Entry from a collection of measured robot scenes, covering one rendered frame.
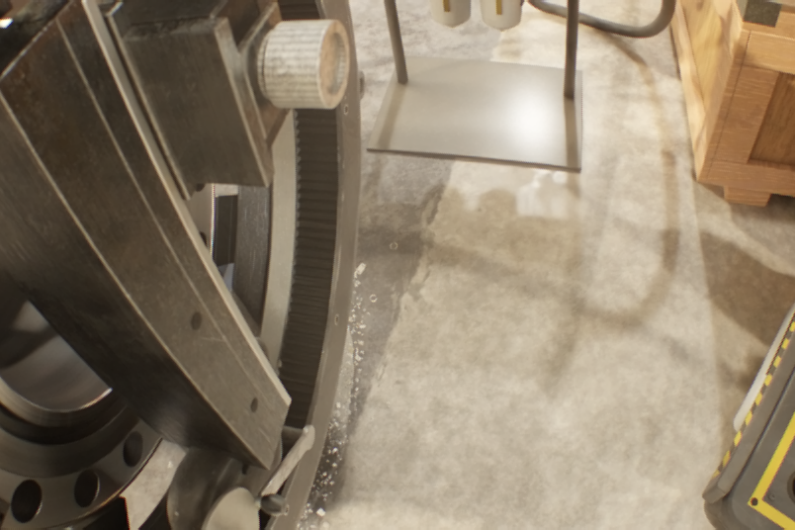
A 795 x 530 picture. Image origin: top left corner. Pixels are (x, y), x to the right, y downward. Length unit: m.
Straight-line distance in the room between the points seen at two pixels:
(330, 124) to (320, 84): 0.38
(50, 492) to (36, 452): 0.04
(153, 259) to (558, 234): 0.91
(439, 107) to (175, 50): 1.11
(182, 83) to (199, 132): 0.03
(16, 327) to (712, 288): 1.05
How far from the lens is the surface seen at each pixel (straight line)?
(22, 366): 0.63
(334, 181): 0.68
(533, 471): 0.97
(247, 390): 0.46
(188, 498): 0.52
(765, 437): 0.71
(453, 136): 1.29
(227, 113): 0.29
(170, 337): 0.36
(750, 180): 1.24
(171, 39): 0.28
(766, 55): 1.04
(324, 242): 0.69
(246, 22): 0.31
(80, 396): 0.55
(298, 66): 0.29
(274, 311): 0.69
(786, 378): 0.74
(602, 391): 1.02
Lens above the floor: 0.94
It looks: 55 degrees down
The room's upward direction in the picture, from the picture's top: 12 degrees counter-clockwise
